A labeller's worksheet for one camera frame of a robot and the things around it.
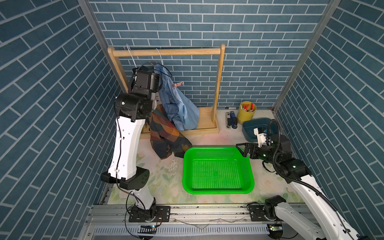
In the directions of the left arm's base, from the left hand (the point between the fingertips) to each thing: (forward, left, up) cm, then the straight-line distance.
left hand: (154, 94), depth 64 cm
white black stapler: (+20, -43, -39) cm, 61 cm away
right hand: (-13, -43, -21) cm, 49 cm away
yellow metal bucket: (+23, -54, -32) cm, 67 cm away
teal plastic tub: (+14, -56, -38) cm, 69 cm away
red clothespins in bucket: (+26, -55, -32) cm, 69 cm away
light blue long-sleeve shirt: (+2, -11, -11) cm, 16 cm away
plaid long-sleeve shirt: (-8, -3, -22) cm, 23 cm away
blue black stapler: (+20, -46, -38) cm, 63 cm away
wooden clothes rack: (+15, -25, -41) cm, 50 cm away
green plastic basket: (-16, -31, -44) cm, 56 cm away
